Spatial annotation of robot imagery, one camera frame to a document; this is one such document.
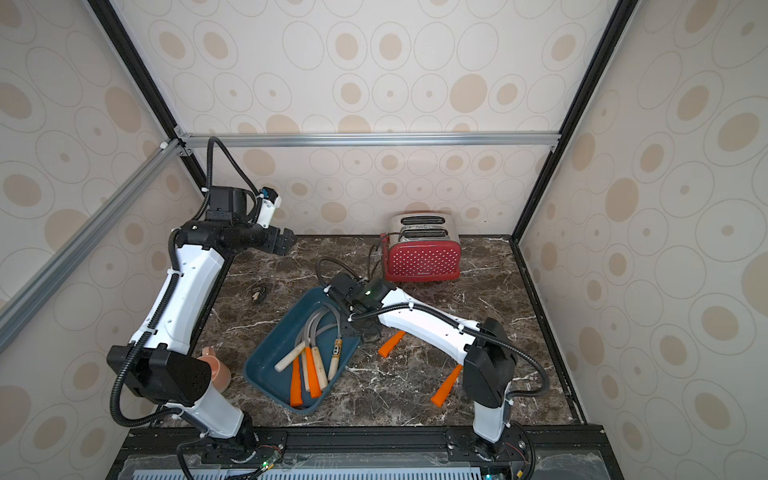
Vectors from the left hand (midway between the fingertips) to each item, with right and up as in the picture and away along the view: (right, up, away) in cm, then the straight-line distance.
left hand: (286, 228), depth 78 cm
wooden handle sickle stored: (+3, -29, +14) cm, 33 cm away
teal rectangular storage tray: (-6, -33, +12) cm, 36 cm away
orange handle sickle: (+2, -44, +2) cm, 44 cm away
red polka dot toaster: (+37, -4, +17) cm, 41 cm away
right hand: (+19, -26, +3) cm, 33 cm away
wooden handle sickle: (0, -35, +6) cm, 35 cm away
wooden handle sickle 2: (+3, -36, +8) cm, 37 cm away
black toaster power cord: (+20, -7, +25) cm, 33 cm away
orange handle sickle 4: (+41, -45, +3) cm, 61 cm away
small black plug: (-17, -20, +22) cm, 34 cm away
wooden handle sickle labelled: (+11, -38, +8) cm, 40 cm away
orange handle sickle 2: (+7, -43, +2) cm, 43 cm away
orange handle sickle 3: (+26, -35, +12) cm, 45 cm away
